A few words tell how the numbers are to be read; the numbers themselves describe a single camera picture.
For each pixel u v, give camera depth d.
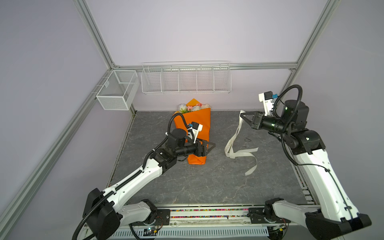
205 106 1.19
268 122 0.54
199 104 1.20
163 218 0.74
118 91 0.97
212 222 0.74
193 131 0.64
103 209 0.38
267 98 0.54
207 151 0.63
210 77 1.03
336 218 0.36
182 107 1.16
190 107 1.19
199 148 0.62
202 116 1.15
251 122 0.58
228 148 0.81
